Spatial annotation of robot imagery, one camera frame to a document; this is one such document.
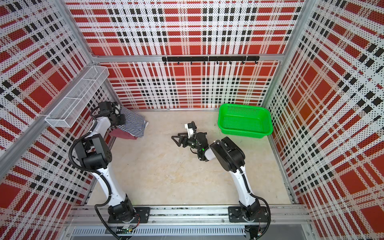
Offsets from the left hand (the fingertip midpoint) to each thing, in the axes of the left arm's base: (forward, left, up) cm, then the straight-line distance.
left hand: (122, 121), depth 99 cm
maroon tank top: (-6, +2, -5) cm, 8 cm away
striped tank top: (+2, -7, -5) cm, 8 cm away
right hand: (-13, -37, 0) cm, 39 cm away
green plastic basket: (+9, -91, -12) cm, 92 cm away
